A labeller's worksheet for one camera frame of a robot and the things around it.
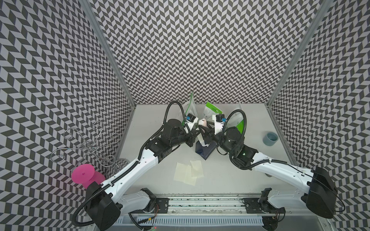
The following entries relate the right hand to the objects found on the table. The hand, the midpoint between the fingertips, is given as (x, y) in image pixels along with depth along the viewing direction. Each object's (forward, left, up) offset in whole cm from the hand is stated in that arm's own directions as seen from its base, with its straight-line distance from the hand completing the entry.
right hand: (202, 126), depth 72 cm
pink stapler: (0, 0, +3) cm, 3 cm away
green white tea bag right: (+10, -21, -7) cm, 24 cm away
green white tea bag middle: (+16, -6, -6) cm, 18 cm away
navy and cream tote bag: (-6, -1, -16) cm, 17 cm away
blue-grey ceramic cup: (+7, -46, -24) cm, 52 cm away
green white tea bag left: (+21, +6, -9) cm, 24 cm away
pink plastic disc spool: (-24, +46, +3) cm, 52 cm away
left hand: (-2, +2, -3) cm, 4 cm away
